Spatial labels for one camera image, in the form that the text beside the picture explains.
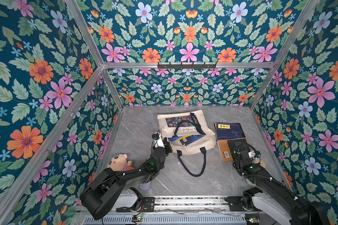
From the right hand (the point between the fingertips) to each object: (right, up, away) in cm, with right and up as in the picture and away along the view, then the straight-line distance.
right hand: (235, 150), depth 87 cm
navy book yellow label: (+1, +11, +14) cm, 18 cm away
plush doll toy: (-71, -6, -6) cm, 71 cm away
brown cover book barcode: (-3, +1, +5) cm, 6 cm away
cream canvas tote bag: (-26, -5, +6) cm, 28 cm away
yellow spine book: (-37, +6, +7) cm, 38 cm away
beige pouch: (+16, -8, -2) cm, 18 cm away
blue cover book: (-30, +5, +9) cm, 32 cm away
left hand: (-42, +9, -3) cm, 43 cm away
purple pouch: (-55, -19, -9) cm, 58 cm away
